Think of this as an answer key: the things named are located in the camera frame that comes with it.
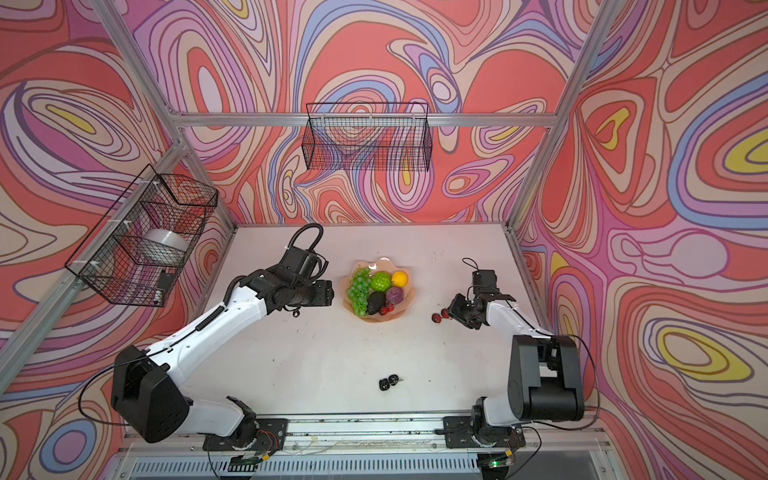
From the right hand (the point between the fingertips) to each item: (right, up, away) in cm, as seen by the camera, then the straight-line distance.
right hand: (453, 317), depth 91 cm
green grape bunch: (-30, +8, +3) cm, 31 cm away
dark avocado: (-24, +5, +1) cm, 25 cm away
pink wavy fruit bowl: (-23, +16, +10) cm, 30 cm away
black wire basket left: (-84, +20, -18) cm, 88 cm away
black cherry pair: (-22, -16, -11) cm, 29 cm away
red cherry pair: (-21, +2, +1) cm, 21 cm away
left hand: (-37, +9, -9) cm, 39 cm away
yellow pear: (-17, +12, +4) cm, 21 cm away
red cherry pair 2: (-5, -1, +2) cm, 5 cm away
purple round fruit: (-18, +7, +2) cm, 20 cm away
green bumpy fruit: (-23, +11, +4) cm, 26 cm away
